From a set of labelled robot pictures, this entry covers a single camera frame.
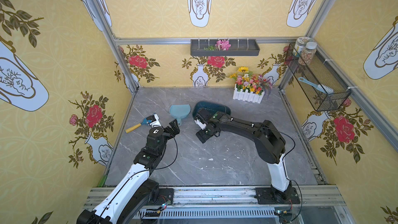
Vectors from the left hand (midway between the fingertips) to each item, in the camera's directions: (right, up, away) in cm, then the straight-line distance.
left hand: (164, 122), depth 81 cm
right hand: (+24, -6, +13) cm, 28 cm away
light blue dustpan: (+5, +4, +25) cm, 25 cm away
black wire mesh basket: (+87, +27, +6) cm, 91 cm away
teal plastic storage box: (+27, +8, +26) cm, 39 cm away
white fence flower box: (+51, +21, +21) cm, 59 cm away
